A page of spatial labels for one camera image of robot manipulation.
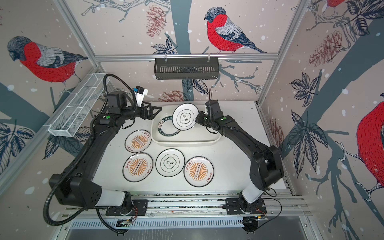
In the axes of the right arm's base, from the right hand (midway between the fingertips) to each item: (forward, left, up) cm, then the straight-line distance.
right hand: (193, 119), depth 85 cm
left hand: (-3, +19, +14) cm, 24 cm away
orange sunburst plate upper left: (-5, +39, -19) cm, 43 cm away
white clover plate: (+4, +6, -2) cm, 7 cm away
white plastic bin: (+2, -2, -20) cm, 21 cm away
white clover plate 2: (-18, +15, -20) cm, 31 cm away
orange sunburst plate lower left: (-22, +34, -20) cm, 45 cm away
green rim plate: (+7, +21, -19) cm, 29 cm away
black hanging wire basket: (+41, +9, +8) cm, 43 cm away
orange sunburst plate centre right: (-23, -3, -21) cm, 31 cm away
